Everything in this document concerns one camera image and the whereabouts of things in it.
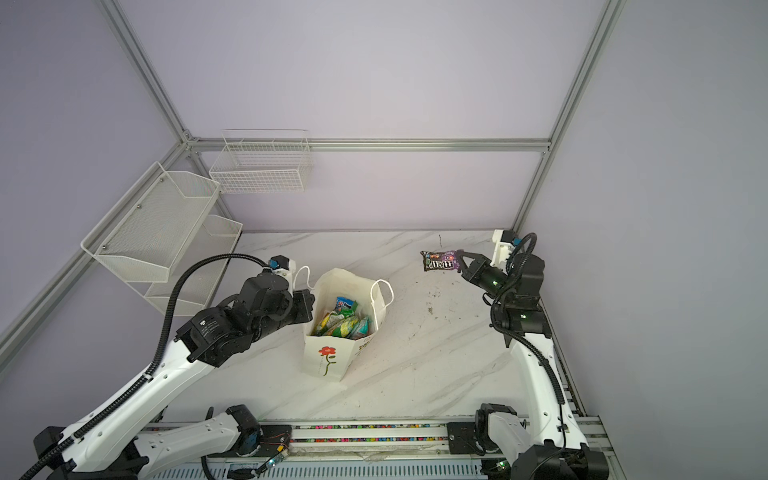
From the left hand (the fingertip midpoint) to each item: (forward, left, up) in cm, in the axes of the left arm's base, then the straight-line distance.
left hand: (313, 300), depth 69 cm
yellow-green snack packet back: (+1, -3, -14) cm, 14 cm away
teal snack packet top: (-1, -11, -11) cm, 16 cm away
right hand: (+10, -34, +6) cm, 35 cm away
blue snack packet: (+8, -5, -16) cm, 19 cm away
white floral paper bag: (-10, -3, -10) cm, 14 cm away
